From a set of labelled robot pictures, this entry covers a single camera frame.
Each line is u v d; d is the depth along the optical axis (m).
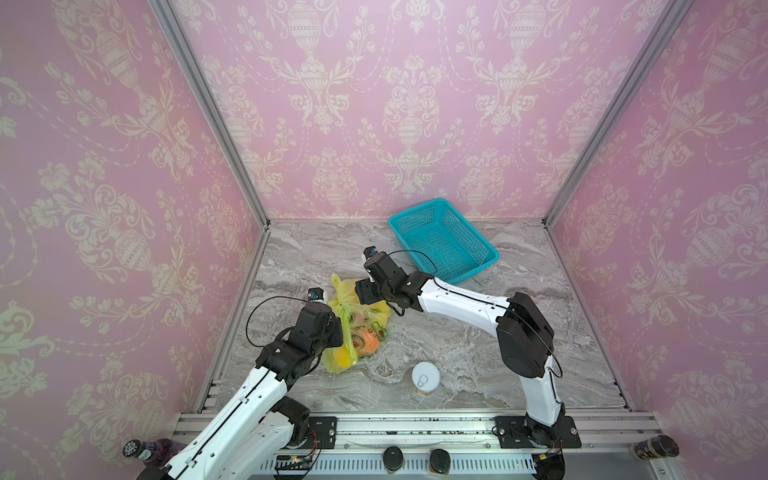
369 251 0.79
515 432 0.74
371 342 0.83
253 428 0.49
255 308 0.97
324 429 0.75
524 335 0.49
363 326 0.85
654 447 0.66
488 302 0.53
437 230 1.17
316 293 0.71
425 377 0.78
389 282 0.67
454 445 0.73
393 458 0.64
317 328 0.61
